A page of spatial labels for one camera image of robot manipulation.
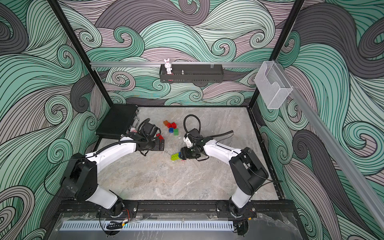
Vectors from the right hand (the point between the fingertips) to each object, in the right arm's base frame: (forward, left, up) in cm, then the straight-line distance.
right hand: (182, 157), depth 87 cm
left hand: (+7, +15, +4) cm, 17 cm away
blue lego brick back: (+23, +9, -4) cm, 25 cm away
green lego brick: (+21, +5, -4) cm, 22 cm away
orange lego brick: (+30, +14, -4) cm, 33 cm away
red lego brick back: (+26, +8, -2) cm, 27 cm away
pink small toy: (+23, +36, -2) cm, 42 cm away
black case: (+32, +51, -4) cm, 60 cm away
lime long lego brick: (+1, +5, -2) cm, 5 cm away
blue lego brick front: (+1, +2, +1) cm, 2 cm away
